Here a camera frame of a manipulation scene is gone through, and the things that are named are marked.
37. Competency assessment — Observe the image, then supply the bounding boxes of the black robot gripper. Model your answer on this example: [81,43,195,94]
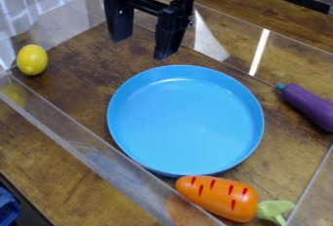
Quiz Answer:
[105,0,195,60]

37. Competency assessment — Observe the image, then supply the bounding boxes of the orange toy carrot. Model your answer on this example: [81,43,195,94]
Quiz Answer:
[176,175,296,226]

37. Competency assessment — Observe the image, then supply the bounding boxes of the blue round plastic tray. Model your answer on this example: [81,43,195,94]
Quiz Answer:
[108,65,265,176]

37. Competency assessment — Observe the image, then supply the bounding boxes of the yellow toy lemon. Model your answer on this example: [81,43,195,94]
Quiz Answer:
[18,44,49,76]

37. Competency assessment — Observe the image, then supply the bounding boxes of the purple toy eggplant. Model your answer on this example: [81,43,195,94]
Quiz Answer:
[276,83,333,132]

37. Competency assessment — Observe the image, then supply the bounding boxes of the blue object at corner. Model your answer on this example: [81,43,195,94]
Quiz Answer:
[0,187,22,226]

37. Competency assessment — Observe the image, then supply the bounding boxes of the clear acrylic barrier wall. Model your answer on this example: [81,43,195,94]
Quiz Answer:
[0,0,333,226]

